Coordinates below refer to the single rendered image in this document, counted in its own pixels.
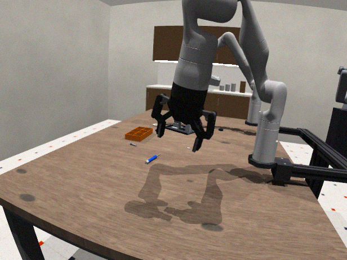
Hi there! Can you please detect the orange divided tray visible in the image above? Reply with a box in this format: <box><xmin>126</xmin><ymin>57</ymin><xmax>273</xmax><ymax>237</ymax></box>
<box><xmin>125</xmin><ymin>127</ymin><xmax>153</xmax><ymax>142</ymax></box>

